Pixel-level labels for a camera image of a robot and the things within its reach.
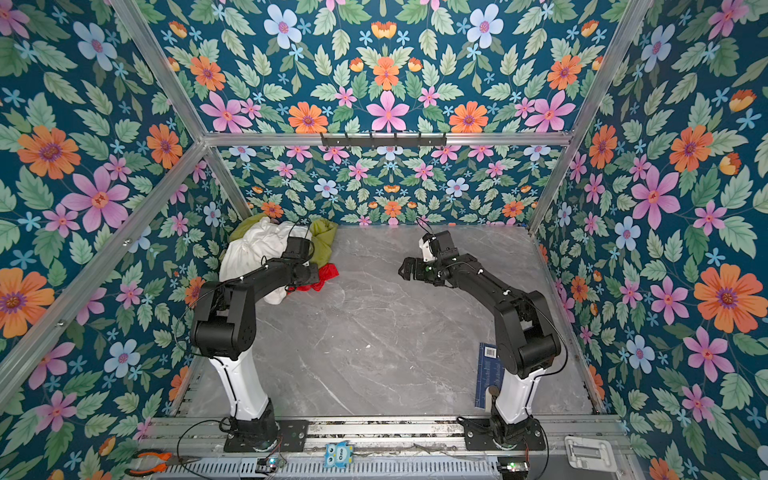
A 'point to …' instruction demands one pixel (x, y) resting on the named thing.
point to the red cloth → (325, 272)
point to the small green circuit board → (269, 464)
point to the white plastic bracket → (590, 453)
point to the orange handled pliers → (168, 457)
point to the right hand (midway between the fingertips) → (412, 269)
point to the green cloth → (321, 234)
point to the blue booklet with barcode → (490, 372)
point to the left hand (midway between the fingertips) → (312, 266)
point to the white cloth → (266, 238)
